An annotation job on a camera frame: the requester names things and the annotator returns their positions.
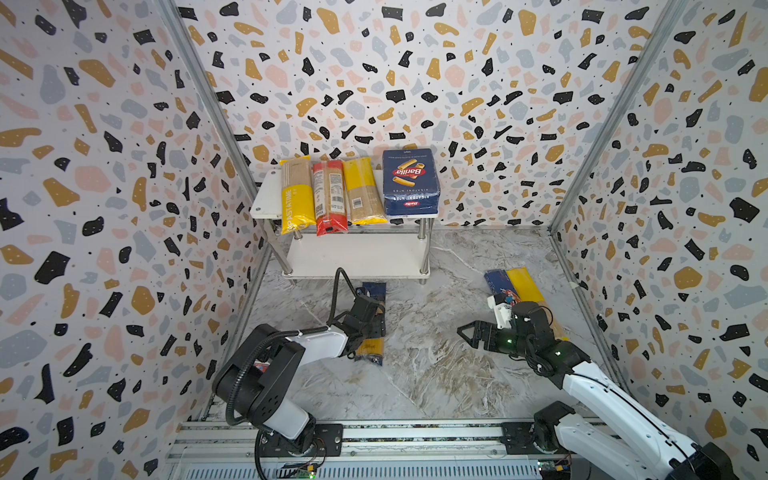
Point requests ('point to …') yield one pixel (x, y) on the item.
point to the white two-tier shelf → (397, 249)
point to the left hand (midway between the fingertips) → (377, 320)
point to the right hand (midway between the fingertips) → (465, 328)
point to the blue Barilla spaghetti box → (498, 279)
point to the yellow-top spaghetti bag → (364, 197)
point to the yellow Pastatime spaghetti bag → (298, 195)
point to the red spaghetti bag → (330, 200)
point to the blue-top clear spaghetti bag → (372, 349)
